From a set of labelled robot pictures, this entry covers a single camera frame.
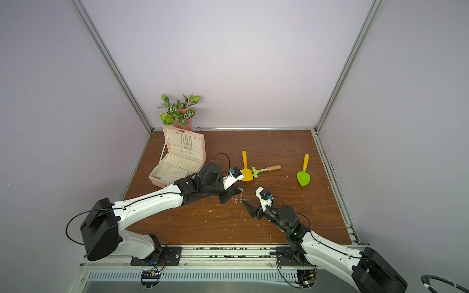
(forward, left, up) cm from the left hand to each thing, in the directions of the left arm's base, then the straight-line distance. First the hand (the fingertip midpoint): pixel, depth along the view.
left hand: (241, 191), depth 76 cm
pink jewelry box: (+24, +32, -7) cm, 41 cm away
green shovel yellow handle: (+16, -34, -16) cm, 41 cm away
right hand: (0, -4, -1) cm, 4 cm away
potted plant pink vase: (+34, +31, +13) cm, 48 cm away
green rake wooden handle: (+18, -7, -14) cm, 24 cm away
